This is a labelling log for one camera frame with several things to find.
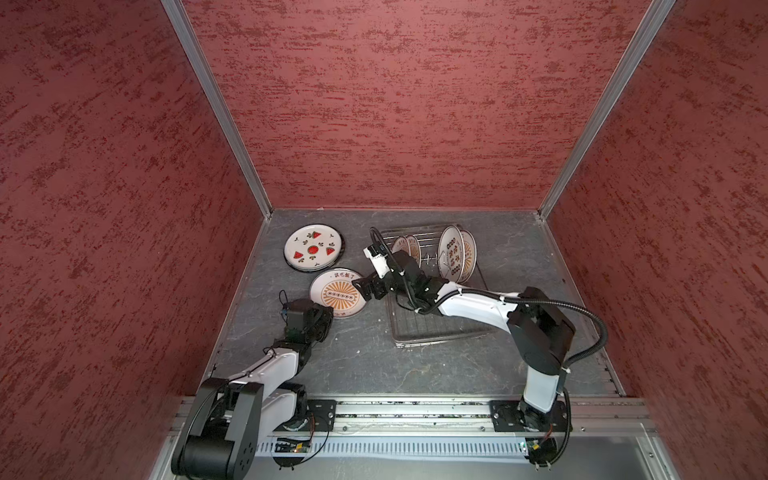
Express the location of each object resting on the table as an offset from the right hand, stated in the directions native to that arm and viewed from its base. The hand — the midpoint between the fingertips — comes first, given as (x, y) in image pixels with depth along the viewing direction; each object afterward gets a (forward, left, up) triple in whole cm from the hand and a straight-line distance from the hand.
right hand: (363, 280), depth 85 cm
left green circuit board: (-38, +18, -16) cm, 45 cm away
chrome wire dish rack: (-10, -14, -13) cm, 22 cm away
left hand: (-4, +9, -11) cm, 15 cm away
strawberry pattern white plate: (+21, +20, -10) cm, 30 cm away
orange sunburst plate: (+5, +11, -12) cm, 17 cm away
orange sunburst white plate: (+14, -11, -2) cm, 19 cm away
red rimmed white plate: (+12, -29, -5) cm, 32 cm away
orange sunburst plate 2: (+8, -34, 0) cm, 35 cm away
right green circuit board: (-41, -43, -15) cm, 61 cm away
